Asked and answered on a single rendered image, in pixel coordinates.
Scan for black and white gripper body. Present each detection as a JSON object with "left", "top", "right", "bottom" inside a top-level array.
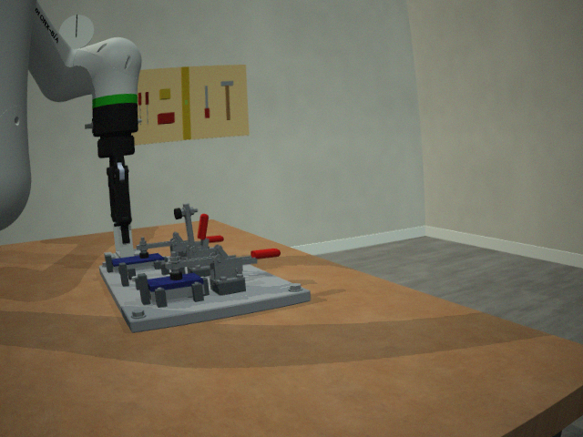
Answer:
[{"left": 97, "top": 136, "right": 135, "bottom": 185}]

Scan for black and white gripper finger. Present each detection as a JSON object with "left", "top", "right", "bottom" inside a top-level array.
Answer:
[
  {"left": 108, "top": 162, "right": 134, "bottom": 258},
  {"left": 108, "top": 177, "right": 119, "bottom": 251}
]

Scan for grey toggle clamp with red handle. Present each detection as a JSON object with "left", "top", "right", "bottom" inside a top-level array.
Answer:
[
  {"left": 165, "top": 245, "right": 281, "bottom": 296},
  {"left": 136, "top": 232, "right": 224, "bottom": 260}
]

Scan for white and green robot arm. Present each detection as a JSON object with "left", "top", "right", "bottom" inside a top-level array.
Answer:
[{"left": 0, "top": 0, "right": 142, "bottom": 230}]

